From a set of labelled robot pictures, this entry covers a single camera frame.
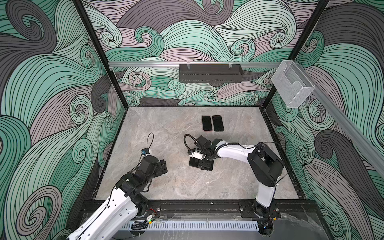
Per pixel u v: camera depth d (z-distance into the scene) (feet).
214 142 2.30
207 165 2.61
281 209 2.43
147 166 1.86
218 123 3.65
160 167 2.13
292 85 2.60
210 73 3.13
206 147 2.33
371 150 1.68
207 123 3.61
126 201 1.65
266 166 1.58
